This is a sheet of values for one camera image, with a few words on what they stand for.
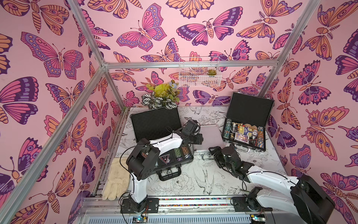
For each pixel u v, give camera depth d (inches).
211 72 36.3
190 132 28.7
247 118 44.3
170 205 29.4
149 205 28.8
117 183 31.4
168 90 39.4
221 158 29.4
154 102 36.3
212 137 36.4
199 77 41.8
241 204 28.7
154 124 37.9
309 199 16.2
